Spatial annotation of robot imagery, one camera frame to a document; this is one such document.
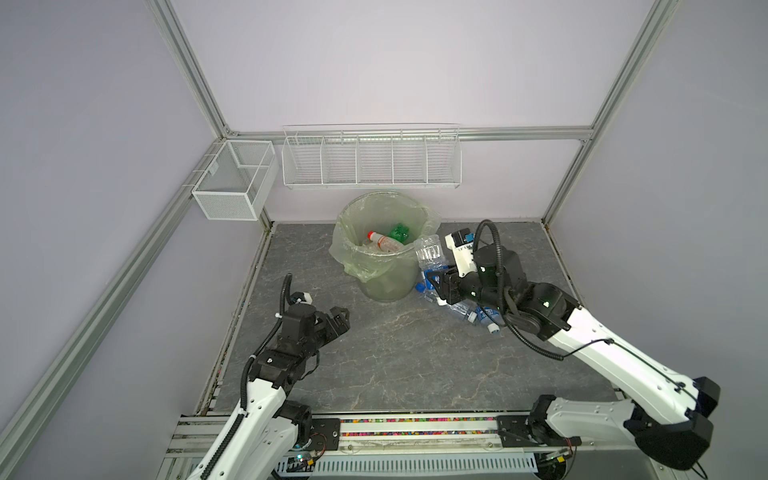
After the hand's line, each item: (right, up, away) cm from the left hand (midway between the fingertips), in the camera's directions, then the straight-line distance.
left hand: (337, 322), depth 79 cm
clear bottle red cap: (+12, +22, +13) cm, 28 cm away
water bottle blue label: (+23, +18, -13) cm, 32 cm away
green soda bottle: (+17, +25, +17) cm, 35 cm away
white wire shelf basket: (+9, +51, +19) cm, 55 cm away
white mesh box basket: (-38, +42, +21) cm, 61 cm away
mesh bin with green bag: (+12, +12, +1) cm, 17 cm away
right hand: (+25, +14, -12) cm, 31 cm away
